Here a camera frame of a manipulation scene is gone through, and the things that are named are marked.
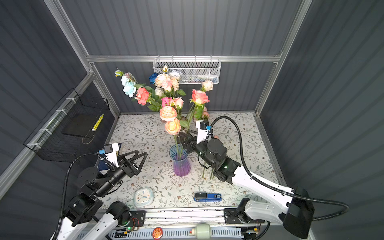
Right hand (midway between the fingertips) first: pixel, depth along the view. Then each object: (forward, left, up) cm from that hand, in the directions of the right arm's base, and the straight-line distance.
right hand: (184, 133), depth 65 cm
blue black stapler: (-17, -10, -35) cm, 40 cm away
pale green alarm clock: (-18, +23, -30) cm, 42 cm away
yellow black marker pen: (+10, +46, -5) cm, 48 cm away
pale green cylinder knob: (-34, -8, -25) cm, 43 cm away
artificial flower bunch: (+42, -9, -30) cm, 52 cm away
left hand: (-9, +16, -1) cm, 19 cm away
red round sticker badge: (-34, +13, -33) cm, 49 cm away
